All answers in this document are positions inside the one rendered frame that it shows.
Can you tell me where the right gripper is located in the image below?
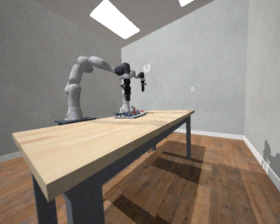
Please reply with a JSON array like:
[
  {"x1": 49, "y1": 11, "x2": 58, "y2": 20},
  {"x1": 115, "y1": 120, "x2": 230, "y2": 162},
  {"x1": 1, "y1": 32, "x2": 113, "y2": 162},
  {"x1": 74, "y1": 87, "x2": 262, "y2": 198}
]
[{"x1": 124, "y1": 79, "x2": 131, "y2": 101}]

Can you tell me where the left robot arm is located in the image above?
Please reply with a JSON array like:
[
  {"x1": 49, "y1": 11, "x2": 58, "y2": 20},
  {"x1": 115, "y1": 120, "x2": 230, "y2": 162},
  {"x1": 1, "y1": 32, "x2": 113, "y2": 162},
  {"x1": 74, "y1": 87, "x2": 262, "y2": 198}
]
[{"x1": 119, "y1": 70, "x2": 146, "y2": 113}]

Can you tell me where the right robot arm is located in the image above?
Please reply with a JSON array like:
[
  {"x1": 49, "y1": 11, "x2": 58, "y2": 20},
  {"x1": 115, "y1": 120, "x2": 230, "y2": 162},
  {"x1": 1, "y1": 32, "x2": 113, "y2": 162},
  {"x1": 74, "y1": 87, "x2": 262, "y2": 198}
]
[{"x1": 65, "y1": 56, "x2": 131, "y2": 121}]

